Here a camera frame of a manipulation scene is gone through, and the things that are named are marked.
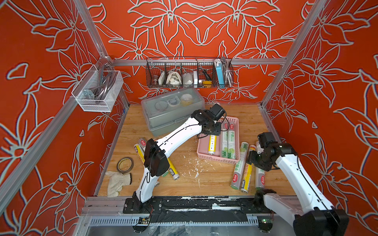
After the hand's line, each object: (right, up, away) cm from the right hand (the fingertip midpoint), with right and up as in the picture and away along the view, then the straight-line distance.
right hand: (249, 162), depth 77 cm
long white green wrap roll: (-4, -5, +5) cm, 8 cm away
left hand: (-16, +17, +4) cm, 24 cm away
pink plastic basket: (-24, +3, +9) cm, 26 cm away
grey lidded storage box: (-47, +27, +12) cm, 55 cm away
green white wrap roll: (-9, +9, +18) cm, 22 cm away
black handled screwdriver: (-22, +54, +18) cm, 61 cm away
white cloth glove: (-73, -12, +4) cm, 74 cm away
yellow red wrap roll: (-41, -6, +5) cm, 42 cm away
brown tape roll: (-72, -5, +11) cm, 73 cm away
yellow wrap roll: (-20, +9, -2) cm, 22 cm away
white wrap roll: (+6, -9, +1) cm, 11 cm away
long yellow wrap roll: (0, -8, +3) cm, 8 cm away
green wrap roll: (-5, +8, +16) cm, 19 cm away
